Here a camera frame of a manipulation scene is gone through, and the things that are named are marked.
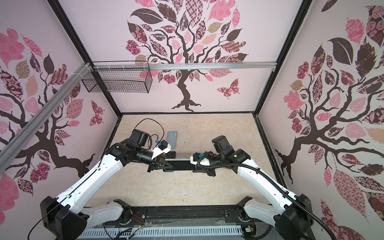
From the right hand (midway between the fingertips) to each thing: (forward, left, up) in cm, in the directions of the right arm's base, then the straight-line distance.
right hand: (194, 165), depth 71 cm
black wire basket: (+77, +64, -2) cm, 100 cm away
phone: (-1, +8, +8) cm, 11 cm away
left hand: (-2, +11, +3) cm, 12 cm away
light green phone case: (+31, +17, -21) cm, 41 cm away
